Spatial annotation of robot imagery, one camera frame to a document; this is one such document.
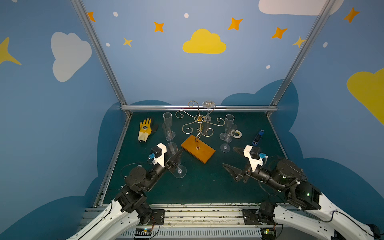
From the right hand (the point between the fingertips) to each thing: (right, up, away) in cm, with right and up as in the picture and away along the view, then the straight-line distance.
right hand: (232, 153), depth 58 cm
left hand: (-23, +3, +5) cm, 23 cm away
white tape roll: (+19, +4, +51) cm, 54 cm away
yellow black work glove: (-51, +8, +50) cm, 72 cm away
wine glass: (-24, -1, +3) cm, 24 cm away
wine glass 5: (+10, +10, +36) cm, 39 cm away
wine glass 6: (-7, +23, +22) cm, 33 cm away
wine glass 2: (-32, +16, +35) cm, 50 cm away
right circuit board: (+22, -43, +16) cm, 51 cm away
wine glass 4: (+7, +13, +36) cm, 39 cm away
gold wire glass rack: (-13, -3, +41) cm, 43 cm away
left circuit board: (-40, -42, +15) cm, 60 cm away
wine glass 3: (-30, +7, +33) cm, 45 cm away
